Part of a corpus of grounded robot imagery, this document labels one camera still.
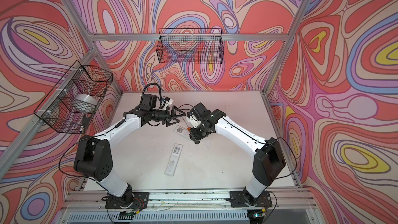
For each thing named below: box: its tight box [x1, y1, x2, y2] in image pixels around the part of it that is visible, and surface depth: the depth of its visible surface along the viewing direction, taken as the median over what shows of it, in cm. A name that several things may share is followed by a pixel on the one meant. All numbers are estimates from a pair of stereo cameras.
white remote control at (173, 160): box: [164, 143, 184, 177], surface depth 87 cm
